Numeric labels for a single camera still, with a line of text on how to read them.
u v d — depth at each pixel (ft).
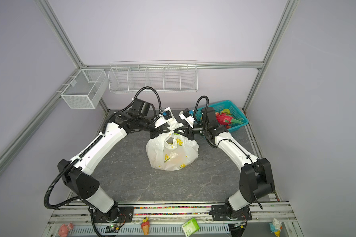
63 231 2.21
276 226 2.23
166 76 3.35
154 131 2.15
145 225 2.27
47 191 1.22
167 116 2.06
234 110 3.64
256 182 1.43
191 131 2.19
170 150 2.60
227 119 3.41
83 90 3.19
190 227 2.26
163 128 2.20
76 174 1.34
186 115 2.16
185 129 2.27
